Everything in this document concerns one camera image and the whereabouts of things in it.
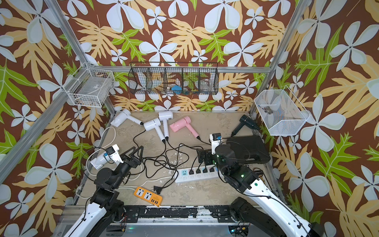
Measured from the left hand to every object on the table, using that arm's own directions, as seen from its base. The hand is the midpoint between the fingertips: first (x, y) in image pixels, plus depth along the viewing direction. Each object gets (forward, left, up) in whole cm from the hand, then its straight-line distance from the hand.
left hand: (139, 146), depth 72 cm
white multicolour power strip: (-6, -29, -21) cm, 36 cm away
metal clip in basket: (+25, -71, +2) cm, 75 cm away
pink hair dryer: (+32, -19, -20) cm, 43 cm away
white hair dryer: (+31, +3, -21) cm, 38 cm away
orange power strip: (-18, -3, -22) cm, 28 cm away
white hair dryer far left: (+39, +26, -19) cm, 51 cm away
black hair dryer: (+34, -67, -19) cm, 78 cm away
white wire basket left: (+35, +35, +10) cm, 50 cm away
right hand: (0, -32, -2) cm, 32 cm away
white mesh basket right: (+22, -78, +2) cm, 81 cm away
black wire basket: (+49, -14, +7) cm, 52 cm away
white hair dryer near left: (+2, +30, -20) cm, 36 cm away
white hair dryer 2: (+38, -6, -20) cm, 44 cm away
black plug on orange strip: (-14, -8, -23) cm, 28 cm away
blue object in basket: (+41, -16, +3) cm, 44 cm away
